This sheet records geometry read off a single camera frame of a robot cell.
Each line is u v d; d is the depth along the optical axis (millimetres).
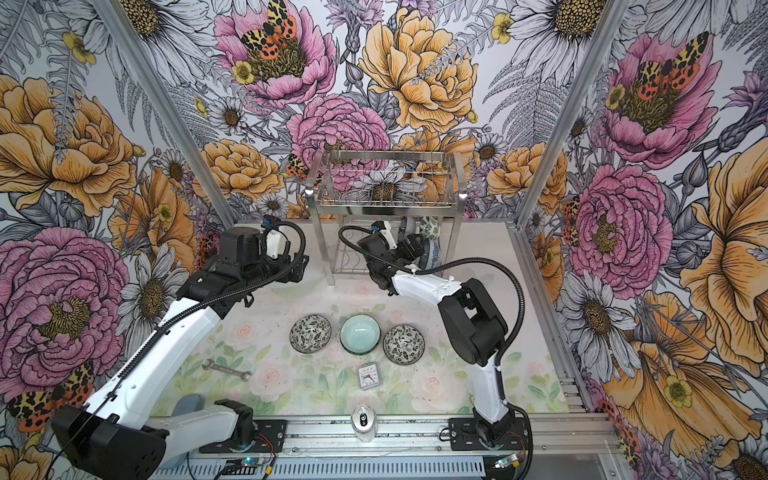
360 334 890
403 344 893
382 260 663
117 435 368
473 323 518
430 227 1048
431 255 962
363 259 776
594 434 765
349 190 1154
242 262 564
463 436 734
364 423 639
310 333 906
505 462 716
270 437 731
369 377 815
